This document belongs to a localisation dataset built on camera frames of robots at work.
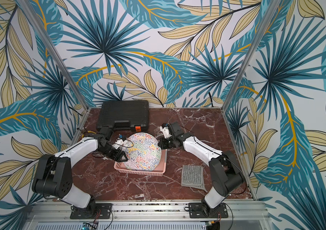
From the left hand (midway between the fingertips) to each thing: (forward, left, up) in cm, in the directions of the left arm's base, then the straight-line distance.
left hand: (122, 159), depth 86 cm
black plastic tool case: (+32, +1, +3) cm, 32 cm away
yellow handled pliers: (+23, +33, -5) cm, 40 cm away
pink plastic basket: (-6, -22, -1) cm, 23 cm away
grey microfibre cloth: (-8, -42, -4) cm, 43 cm away
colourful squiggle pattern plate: (+4, -12, +1) cm, 13 cm away
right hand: (+8, -21, +5) cm, 24 cm away
